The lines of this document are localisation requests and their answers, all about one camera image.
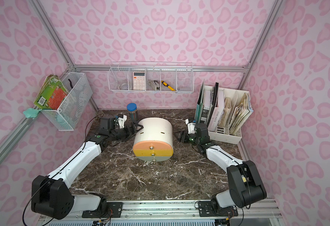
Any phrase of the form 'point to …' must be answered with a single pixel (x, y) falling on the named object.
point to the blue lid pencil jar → (131, 108)
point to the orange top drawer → (152, 144)
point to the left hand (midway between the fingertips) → (139, 128)
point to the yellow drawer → (163, 152)
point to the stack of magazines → (241, 115)
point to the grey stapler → (154, 84)
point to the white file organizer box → (235, 96)
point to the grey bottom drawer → (154, 158)
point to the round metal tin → (124, 86)
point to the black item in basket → (70, 83)
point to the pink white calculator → (139, 80)
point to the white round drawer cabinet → (155, 129)
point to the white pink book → (218, 114)
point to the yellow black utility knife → (169, 87)
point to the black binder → (214, 104)
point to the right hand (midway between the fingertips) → (176, 133)
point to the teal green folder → (199, 111)
